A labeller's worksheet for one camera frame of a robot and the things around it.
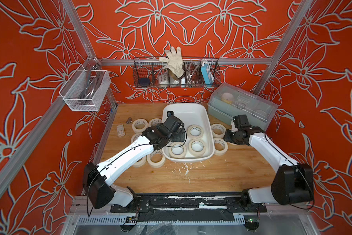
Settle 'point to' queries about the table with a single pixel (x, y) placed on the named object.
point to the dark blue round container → (144, 82)
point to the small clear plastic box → (120, 130)
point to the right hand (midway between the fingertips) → (224, 136)
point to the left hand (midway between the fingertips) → (176, 131)
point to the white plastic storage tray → (191, 113)
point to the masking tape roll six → (177, 150)
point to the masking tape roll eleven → (197, 147)
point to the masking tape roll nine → (195, 131)
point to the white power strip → (163, 79)
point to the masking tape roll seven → (221, 146)
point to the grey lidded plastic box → (227, 101)
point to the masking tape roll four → (139, 125)
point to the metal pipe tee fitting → (129, 120)
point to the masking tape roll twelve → (140, 163)
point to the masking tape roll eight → (218, 130)
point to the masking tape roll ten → (156, 159)
